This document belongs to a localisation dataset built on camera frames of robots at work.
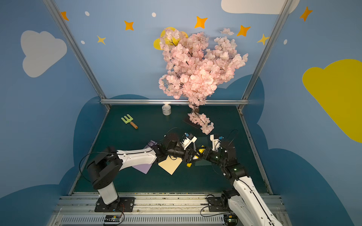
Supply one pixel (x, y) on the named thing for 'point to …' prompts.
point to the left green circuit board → (112, 218)
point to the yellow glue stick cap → (189, 165)
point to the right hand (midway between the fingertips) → (199, 148)
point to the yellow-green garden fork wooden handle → (129, 120)
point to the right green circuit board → (230, 219)
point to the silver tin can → (166, 109)
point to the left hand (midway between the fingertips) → (200, 155)
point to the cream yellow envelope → (170, 165)
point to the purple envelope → (145, 167)
